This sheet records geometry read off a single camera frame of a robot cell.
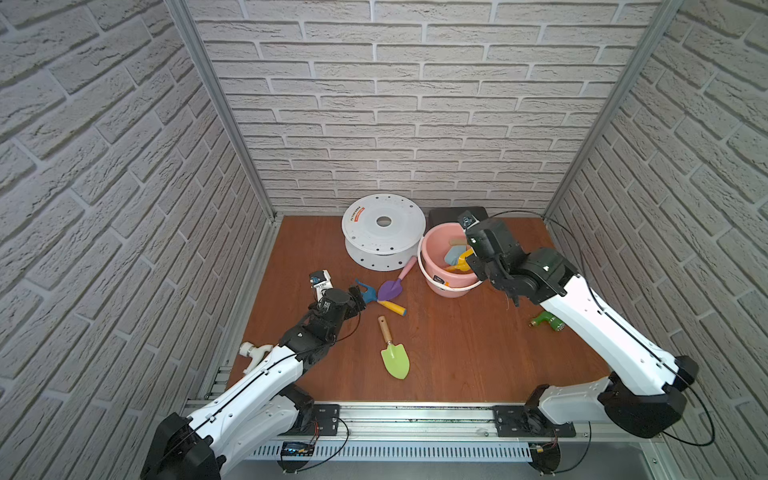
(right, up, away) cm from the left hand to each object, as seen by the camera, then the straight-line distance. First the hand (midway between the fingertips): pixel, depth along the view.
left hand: (341, 286), depth 82 cm
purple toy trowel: (+14, -3, +15) cm, 21 cm away
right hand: (+39, +12, -12) cm, 42 cm away
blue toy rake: (+7, -6, +14) cm, 17 cm away
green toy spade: (+15, -21, +2) cm, 26 cm away
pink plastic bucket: (+26, +6, +1) cm, 27 cm away
